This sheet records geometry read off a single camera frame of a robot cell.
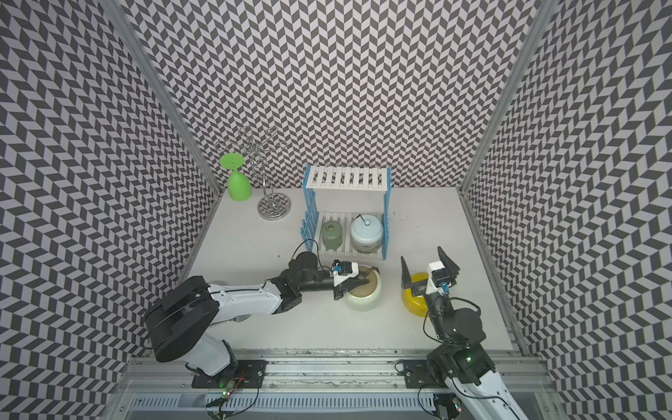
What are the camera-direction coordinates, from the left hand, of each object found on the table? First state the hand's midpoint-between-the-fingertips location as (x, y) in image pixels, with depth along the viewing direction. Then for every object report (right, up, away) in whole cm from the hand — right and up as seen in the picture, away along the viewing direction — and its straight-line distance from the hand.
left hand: (366, 278), depth 75 cm
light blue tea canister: (+1, +12, +15) cm, 19 cm away
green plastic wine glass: (-43, +28, +14) cm, 53 cm away
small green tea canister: (-11, +11, +19) cm, 25 cm away
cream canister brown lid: (0, -4, -3) cm, 5 cm away
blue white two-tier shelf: (-9, +27, +41) cm, 50 cm away
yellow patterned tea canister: (+16, -10, +5) cm, 20 cm away
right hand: (+14, +7, -7) cm, 17 cm away
